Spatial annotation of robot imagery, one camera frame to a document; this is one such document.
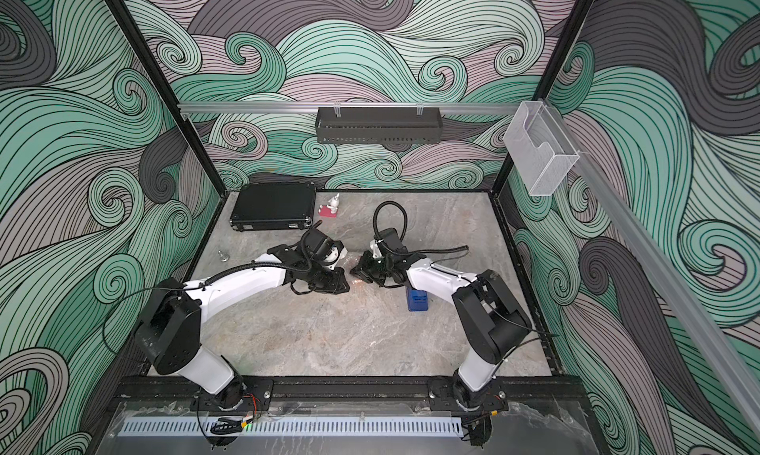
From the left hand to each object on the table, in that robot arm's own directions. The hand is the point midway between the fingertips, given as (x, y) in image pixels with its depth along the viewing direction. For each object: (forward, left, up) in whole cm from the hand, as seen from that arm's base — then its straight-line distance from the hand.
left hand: (349, 286), depth 82 cm
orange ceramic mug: (+1, -3, 0) cm, 3 cm away
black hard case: (+36, +31, -6) cm, 48 cm away
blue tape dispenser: (-2, -20, -4) cm, 20 cm away
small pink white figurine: (+35, +10, -7) cm, 37 cm away
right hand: (+4, +1, -1) cm, 4 cm away
